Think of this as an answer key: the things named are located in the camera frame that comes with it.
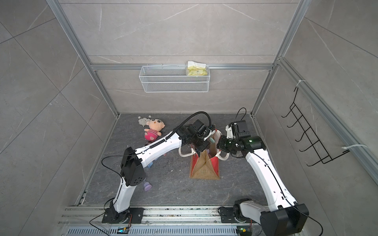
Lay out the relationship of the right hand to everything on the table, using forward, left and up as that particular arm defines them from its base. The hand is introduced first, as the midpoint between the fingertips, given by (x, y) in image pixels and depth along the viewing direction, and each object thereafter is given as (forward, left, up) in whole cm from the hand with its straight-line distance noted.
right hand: (219, 144), depth 75 cm
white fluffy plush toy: (+34, +52, -18) cm, 64 cm away
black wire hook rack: (-1, -42, +8) cm, 43 cm away
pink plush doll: (+26, +40, -15) cm, 50 cm away
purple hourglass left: (-15, +39, -18) cm, 46 cm away
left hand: (+5, +4, -6) cm, 9 cm away
